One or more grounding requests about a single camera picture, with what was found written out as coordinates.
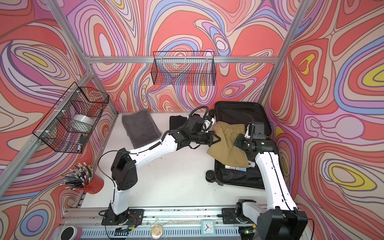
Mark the blue white tube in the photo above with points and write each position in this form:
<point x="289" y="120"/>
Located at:
<point x="235" y="168"/>

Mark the black suitcase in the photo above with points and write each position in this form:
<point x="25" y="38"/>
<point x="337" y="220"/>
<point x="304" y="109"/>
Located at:
<point x="245" y="113"/>

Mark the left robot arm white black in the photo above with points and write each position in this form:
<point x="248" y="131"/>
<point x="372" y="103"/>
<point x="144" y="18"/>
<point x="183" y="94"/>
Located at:
<point x="193" y="133"/>

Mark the grey towel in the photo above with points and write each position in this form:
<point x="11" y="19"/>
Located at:
<point x="141" y="128"/>

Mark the black wire basket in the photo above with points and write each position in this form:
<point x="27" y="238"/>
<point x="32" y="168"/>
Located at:
<point x="76" y="100"/>
<point x="184" y="68"/>

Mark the black wire basket left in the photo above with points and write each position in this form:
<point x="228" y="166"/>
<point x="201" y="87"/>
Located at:
<point x="76" y="100"/>

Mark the black round speaker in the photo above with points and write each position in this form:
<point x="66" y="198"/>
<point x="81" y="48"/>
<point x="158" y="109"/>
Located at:
<point x="71" y="233"/>

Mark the white bottle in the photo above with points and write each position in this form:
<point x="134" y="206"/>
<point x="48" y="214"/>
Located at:
<point x="251" y="164"/>

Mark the black wire basket back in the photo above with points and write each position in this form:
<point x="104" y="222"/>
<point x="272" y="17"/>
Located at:
<point x="184" y="68"/>

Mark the black t-shirt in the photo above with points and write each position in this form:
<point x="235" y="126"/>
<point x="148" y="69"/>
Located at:
<point x="177" y="122"/>

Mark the round beige badge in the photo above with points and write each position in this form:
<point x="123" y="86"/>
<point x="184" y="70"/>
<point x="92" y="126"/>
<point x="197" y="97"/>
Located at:
<point x="156" y="232"/>

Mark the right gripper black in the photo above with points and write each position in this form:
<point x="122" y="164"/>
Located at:
<point x="238" y="142"/>

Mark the small teal clock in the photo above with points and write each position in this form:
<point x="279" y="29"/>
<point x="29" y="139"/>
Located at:
<point x="208" y="227"/>

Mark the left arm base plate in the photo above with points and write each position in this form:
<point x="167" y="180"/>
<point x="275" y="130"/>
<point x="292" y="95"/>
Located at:
<point x="128" y="218"/>

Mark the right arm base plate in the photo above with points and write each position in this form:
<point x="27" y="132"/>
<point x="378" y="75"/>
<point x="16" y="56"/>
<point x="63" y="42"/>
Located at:
<point x="229" y="216"/>

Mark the small black device in basket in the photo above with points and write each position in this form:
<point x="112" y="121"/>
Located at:
<point x="82" y="142"/>

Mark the red pen cup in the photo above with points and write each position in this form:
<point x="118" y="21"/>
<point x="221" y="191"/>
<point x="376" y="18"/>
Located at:
<point x="84" y="178"/>

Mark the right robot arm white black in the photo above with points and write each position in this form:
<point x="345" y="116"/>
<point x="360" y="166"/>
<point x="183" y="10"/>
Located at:
<point x="281" y="220"/>

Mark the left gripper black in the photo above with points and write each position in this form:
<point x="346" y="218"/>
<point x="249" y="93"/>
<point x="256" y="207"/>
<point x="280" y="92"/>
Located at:
<point x="211" y="136"/>

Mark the khaki shorts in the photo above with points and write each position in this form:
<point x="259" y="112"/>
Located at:
<point x="225" y="150"/>

